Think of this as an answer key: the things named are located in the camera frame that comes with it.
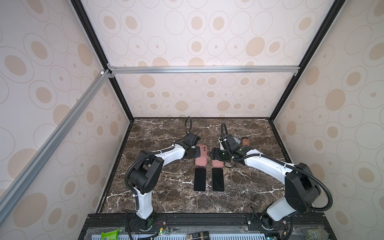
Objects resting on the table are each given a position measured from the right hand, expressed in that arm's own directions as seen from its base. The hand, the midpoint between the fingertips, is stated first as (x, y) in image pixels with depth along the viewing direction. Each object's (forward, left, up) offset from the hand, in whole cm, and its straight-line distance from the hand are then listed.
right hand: (213, 154), depth 88 cm
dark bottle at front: (-39, +10, -6) cm, 40 cm away
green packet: (-38, +50, -6) cm, 63 cm away
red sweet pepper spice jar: (+14, -23, -6) cm, 28 cm away
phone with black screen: (-12, -2, -9) cm, 16 cm away
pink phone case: (-3, -3, -6) cm, 7 cm away
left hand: (+5, +7, -3) cm, 9 cm away
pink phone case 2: (0, +7, -8) cm, 11 cm away
